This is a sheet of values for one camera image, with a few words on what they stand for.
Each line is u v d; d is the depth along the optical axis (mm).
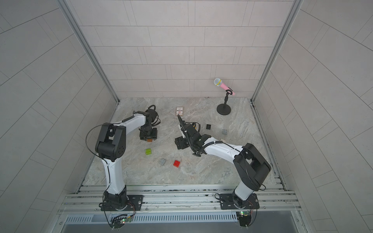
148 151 891
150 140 930
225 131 964
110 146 531
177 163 826
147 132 823
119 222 655
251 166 441
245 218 682
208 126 991
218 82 914
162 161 837
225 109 1090
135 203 705
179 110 1084
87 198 737
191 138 643
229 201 711
